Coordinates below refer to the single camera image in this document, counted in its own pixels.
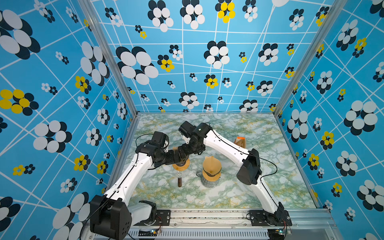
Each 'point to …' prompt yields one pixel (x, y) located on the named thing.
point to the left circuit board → (153, 233)
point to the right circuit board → (275, 233)
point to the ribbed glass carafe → (206, 183)
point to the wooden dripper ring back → (182, 168)
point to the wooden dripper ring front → (212, 178)
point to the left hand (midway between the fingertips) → (174, 159)
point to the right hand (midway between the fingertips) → (188, 154)
